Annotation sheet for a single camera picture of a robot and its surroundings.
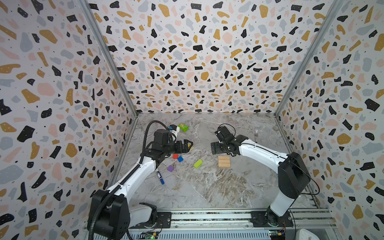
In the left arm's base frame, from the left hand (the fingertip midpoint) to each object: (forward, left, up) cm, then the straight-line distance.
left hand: (186, 141), depth 81 cm
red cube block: (+1, +9, -18) cm, 20 cm away
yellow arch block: (-5, -1, +4) cm, 7 cm away
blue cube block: (0, +6, -20) cm, 20 cm away
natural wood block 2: (-2, -24, -19) cm, 30 cm away
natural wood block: (-1, -23, -18) cm, 29 cm away
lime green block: (-3, -6, -20) cm, 21 cm away
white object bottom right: (-41, -54, -16) cm, 70 cm away
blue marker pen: (-12, +16, -19) cm, 28 cm away
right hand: (+3, -17, -8) cm, 18 cm away
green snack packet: (+26, +5, -20) cm, 33 cm away
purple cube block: (-6, +11, -20) cm, 24 cm away
